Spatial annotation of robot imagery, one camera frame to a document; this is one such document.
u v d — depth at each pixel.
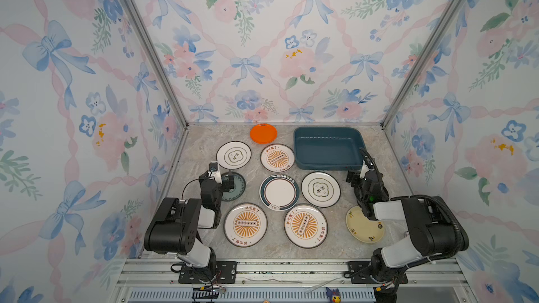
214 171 0.78
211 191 0.70
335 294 0.68
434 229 0.46
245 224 0.85
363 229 0.84
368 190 0.73
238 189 0.95
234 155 1.06
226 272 0.75
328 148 1.13
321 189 0.95
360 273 0.73
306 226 0.84
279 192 0.93
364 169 0.83
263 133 1.16
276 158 1.06
